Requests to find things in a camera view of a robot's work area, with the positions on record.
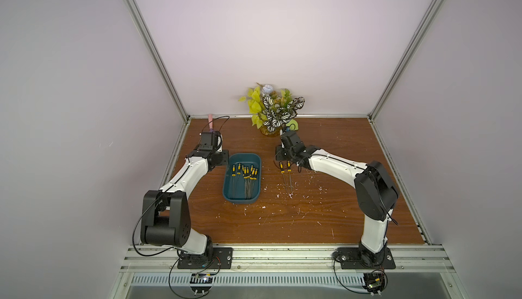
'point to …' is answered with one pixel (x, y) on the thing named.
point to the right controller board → (374, 283)
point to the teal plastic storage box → (242, 179)
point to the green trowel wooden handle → (293, 125)
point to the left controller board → (201, 283)
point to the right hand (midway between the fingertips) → (277, 146)
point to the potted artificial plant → (270, 111)
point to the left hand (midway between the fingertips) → (225, 154)
